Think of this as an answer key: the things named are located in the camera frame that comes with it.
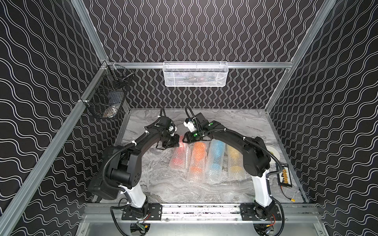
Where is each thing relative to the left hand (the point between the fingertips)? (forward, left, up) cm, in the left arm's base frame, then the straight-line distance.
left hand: (178, 142), depth 89 cm
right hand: (+3, -4, 0) cm, 5 cm away
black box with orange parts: (-13, -62, -8) cm, 64 cm away
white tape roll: (+3, -62, -10) cm, 63 cm away
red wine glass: (-10, -2, -3) cm, 10 cm away
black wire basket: (+22, +48, +16) cm, 55 cm away
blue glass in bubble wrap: (-10, -22, -2) cm, 24 cm away
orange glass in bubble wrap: (-12, -12, -2) cm, 17 cm away
